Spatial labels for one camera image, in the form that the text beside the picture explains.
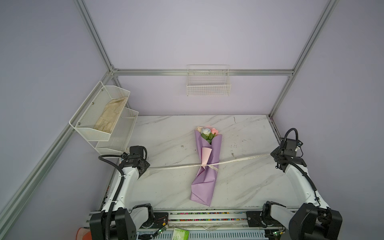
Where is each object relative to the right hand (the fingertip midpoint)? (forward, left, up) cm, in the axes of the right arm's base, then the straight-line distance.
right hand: (281, 152), depth 83 cm
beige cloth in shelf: (+9, +95, +19) cm, 97 cm away
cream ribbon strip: (-6, +41, -5) cm, 42 cm away
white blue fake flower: (+20, +42, -5) cm, 47 cm away
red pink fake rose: (+22, +36, -7) cm, 43 cm away
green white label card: (-38, +55, -10) cm, 68 cm away
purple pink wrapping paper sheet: (-14, +44, -9) cm, 47 cm away
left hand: (-9, +80, -4) cm, 80 cm away
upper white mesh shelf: (+8, +101, +19) cm, 103 cm away
